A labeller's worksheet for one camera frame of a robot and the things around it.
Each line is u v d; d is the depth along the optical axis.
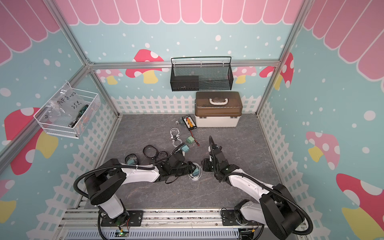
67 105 0.72
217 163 0.66
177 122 1.13
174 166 0.70
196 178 0.85
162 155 0.94
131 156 0.95
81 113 0.74
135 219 0.75
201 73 0.96
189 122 1.13
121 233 0.73
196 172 0.86
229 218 0.74
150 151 1.00
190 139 1.03
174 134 1.06
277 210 0.42
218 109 0.95
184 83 0.90
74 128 0.63
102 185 0.46
